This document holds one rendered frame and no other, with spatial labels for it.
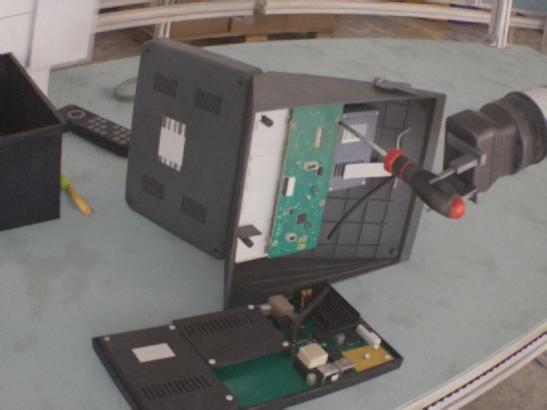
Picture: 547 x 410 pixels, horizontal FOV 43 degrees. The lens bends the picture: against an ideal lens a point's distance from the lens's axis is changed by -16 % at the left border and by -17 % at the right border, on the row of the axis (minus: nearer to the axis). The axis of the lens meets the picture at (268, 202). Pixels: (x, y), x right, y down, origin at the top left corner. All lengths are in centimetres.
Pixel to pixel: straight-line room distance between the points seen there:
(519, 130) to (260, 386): 34
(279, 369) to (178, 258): 20
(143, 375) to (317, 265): 29
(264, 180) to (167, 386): 22
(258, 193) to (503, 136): 24
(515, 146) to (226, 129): 29
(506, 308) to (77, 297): 48
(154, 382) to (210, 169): 26
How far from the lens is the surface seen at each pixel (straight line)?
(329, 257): 87
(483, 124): 69
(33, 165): 84
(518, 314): 87
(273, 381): 68
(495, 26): 209
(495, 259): 96
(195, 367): 66
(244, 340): 70
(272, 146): 72
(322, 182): 76
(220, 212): 81
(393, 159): 67
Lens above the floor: 146
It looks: 29 degrees down
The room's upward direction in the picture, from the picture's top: 10 degrees clockwise
